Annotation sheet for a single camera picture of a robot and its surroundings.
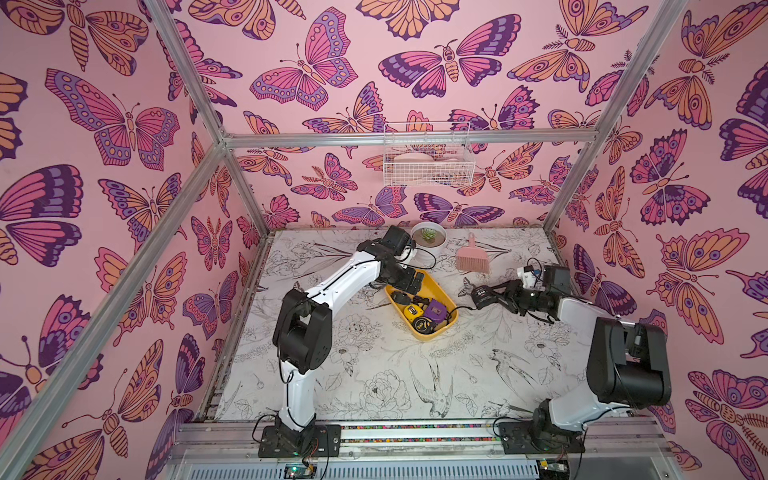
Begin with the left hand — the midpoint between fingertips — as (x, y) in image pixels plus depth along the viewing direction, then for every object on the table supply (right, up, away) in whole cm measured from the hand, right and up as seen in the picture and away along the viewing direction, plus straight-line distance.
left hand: (411, 281), depth 91 cm
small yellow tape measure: (0, -10, +4) cm, 11 cm away
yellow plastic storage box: (+7, -3, +9) cm, 12 cm away
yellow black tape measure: (+4, -13, -1) cm, 14 cm away
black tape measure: (-3, -5, +4) cm, 7 cm away
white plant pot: (+7, +14, +12) cm, 20 cm away
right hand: (+23, -3, 0) cm, 24 cm away
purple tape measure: (+8, -10, +3) cm, 13 cm away
